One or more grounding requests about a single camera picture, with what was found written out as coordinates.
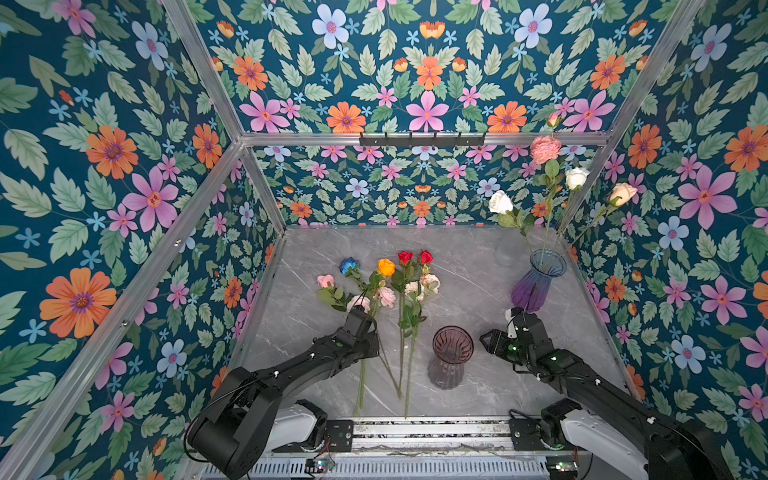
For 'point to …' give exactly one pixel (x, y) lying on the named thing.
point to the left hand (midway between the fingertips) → (380, 337)
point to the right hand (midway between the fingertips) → (484, 339)
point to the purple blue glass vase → (531, 290)
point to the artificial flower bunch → (394, 298)
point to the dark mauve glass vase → (452, 346)
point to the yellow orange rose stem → (386, 267)
